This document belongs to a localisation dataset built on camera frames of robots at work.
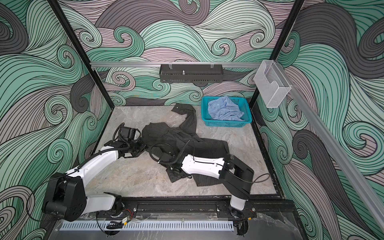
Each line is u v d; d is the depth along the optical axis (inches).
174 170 23.1
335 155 20.4
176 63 36.6
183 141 37.4
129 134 27.0
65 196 16.0
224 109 42.9
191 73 37.6
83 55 35.1
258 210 29.2
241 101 44.7
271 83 31.2
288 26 30.5
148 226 27.4
